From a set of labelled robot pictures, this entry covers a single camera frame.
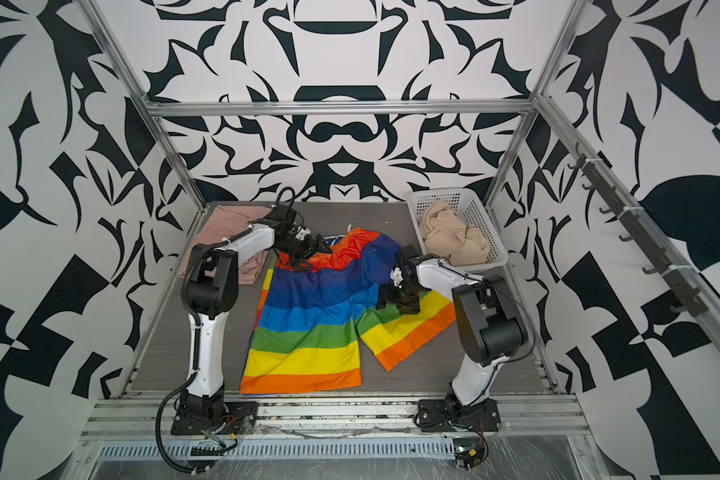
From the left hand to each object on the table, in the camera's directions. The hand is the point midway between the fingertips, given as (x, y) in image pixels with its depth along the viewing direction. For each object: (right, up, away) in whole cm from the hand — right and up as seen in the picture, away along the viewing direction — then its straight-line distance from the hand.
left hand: (325, 253), depth 99 cm
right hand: (+20, -15, -8) cm, 26 cm away
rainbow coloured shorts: (-3, -21, -11) cm, 24 cm away
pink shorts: (-38, +10, +9) cm, 40 cm away
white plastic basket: (+53, +16, +11) cm, 56 cm away
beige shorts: (+41, +7, +4) cm, 41 cm away
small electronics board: (+37, -45, -28) cm, 65 cm away
